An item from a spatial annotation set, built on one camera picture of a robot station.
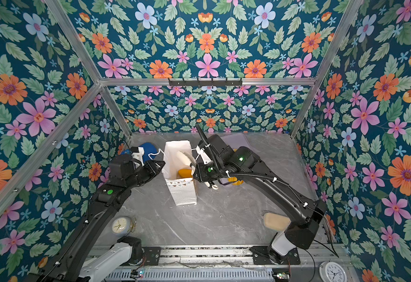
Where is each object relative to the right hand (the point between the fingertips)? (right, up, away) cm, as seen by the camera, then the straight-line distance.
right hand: (195, 174), depth 65 cm
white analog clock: (+53, -38, +2) cm, 66 cm away
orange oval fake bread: (-11, -4, +33) cm, 35 cm away
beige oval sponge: (+35, -24, +15) cm, 45 cm away
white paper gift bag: (-7, -8, +10) cm, 14 cm away
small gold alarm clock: (-34, -25, +11) cm, 44 cm away
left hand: (-13, +5, +5) cm, 15 cm away
